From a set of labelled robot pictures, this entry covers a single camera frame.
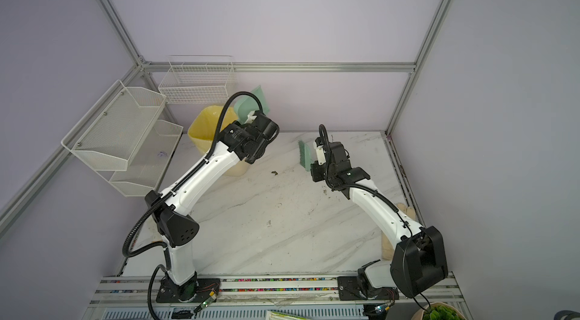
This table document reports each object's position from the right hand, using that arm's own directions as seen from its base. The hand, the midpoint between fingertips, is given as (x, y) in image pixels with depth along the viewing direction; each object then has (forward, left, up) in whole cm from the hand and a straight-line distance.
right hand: (313, 163), depth 83 cm
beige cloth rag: (-25, -28, -21) cm, 43 cm away
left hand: (+1, +30, +16) cm, 34 cm away
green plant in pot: (-44, -34, -11) cm, 57 cm away
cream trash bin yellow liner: (+15, +46, +2) cm, 48 cm away
